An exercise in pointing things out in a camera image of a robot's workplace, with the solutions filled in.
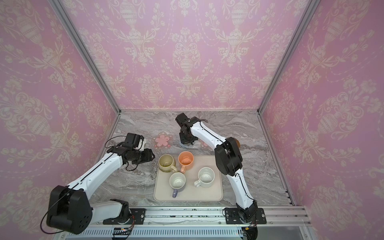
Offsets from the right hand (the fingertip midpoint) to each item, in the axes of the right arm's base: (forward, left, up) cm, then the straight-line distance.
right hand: (187, 140), depth 95 cm
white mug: (-22, -10, -6) cm, 25 cm away
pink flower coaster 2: (0, -11, -7) cm, 13 cm away
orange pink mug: (-10, +2, -6) cm, 12 cm away
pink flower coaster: (+5, +18, -7) cm, 20 cm away
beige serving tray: (-29, +14, -7) cm, 33 cm away
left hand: (-12, +20, +2) cm, 24 cm away
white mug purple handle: (-23, +6, -7) cm, 25 cm away
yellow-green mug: (-12, +13, -7) cm, 19 cm away
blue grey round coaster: (0, +2, -7) cm, 7 cm away
